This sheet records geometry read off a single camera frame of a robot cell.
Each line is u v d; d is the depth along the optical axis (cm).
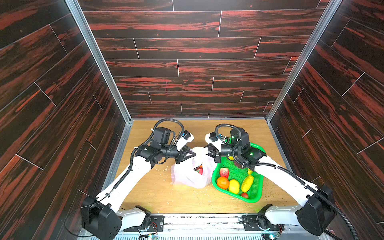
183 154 62
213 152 64
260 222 66
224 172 87
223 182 81
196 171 67
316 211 39
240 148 58
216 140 59
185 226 73
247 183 83
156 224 73
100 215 38
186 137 62
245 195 80
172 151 62
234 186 82
